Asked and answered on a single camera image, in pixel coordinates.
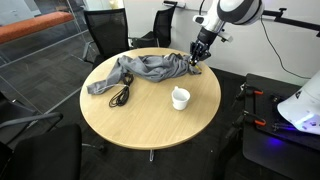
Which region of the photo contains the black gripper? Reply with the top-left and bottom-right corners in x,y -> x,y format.
188,27 -> 219,68

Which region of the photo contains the white printed mug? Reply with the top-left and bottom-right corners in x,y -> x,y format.
170,85 -> 192,112

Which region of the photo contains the black mesh office chair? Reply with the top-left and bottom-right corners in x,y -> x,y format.
0,91 -> 65,145
0,123 -> 108,180
128,4 -> 178,50
81,7 -> 131,70

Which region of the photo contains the grey cloth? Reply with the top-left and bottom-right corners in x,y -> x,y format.
86,52 -> 202,96

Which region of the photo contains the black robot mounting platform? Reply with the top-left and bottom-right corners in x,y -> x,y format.
242,72 -> 320,180

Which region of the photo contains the orange bench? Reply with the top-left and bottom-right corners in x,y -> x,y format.
0,11 -> 75,45

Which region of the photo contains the wrist mounted camera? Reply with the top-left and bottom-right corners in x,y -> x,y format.
217,30 -> 234,44

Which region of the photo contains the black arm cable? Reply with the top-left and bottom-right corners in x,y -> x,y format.
198,0 -> 207,16

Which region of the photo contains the orange handled black clamp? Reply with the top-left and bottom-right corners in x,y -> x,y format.
234,82 -> 265,102
224,110 -> 268,140

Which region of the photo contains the thin black hanging cable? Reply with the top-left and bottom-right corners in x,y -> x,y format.
258,18 -> 313,81

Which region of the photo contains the black coiled cable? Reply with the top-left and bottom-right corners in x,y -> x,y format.
108,72 -> 135,109

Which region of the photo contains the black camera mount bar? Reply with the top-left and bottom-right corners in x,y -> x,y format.
261,7 -> 320,38

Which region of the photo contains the robot base cable plug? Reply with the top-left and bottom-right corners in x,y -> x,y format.
272,121 -> 298,133

